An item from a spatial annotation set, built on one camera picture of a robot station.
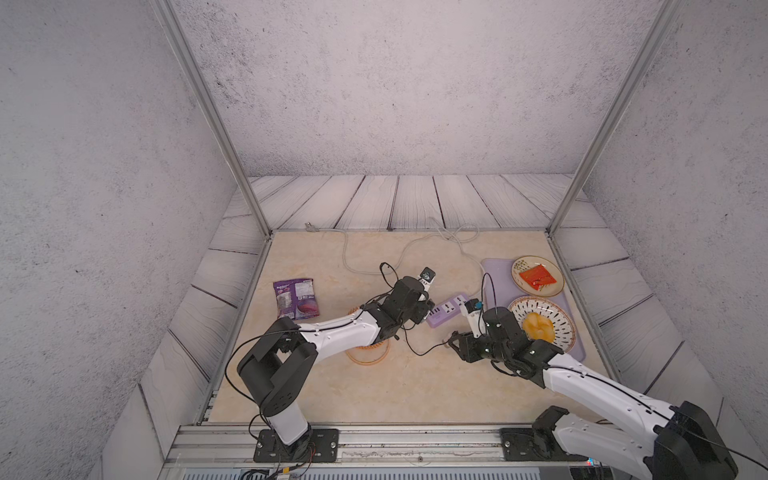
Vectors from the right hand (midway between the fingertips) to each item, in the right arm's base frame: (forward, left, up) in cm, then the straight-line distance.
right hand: (456, 340), depth 81 cm
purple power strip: (+13, +1, -7) cm, 15 cm away
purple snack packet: (+17, +49, -6) cm, 52 cm away
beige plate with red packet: (+33, -31, -7) cm, 46 cm away
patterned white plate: (+6, -34, -8) cm, 36 cm away
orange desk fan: (0, +24, -9) cm, 26 cm away
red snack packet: (+28, -33, -9) cm, 44 cm away
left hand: (+12, +8, +3) cm, 15 cm away
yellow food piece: (+8, -26, -7) cm, 28 cm away
